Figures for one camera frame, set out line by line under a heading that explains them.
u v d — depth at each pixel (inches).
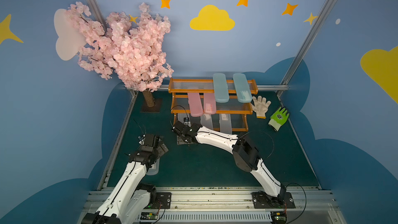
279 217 28.7
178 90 32.6
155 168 32.9
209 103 36.3
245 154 21.4
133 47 23.6
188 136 26.0
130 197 19.3
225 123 39.8
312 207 28.5
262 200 29.3
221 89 32.3
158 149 29.7
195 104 36.0
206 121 40.2
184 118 33.4
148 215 28.3
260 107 45.1
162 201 29.3
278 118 41.5
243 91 31.5
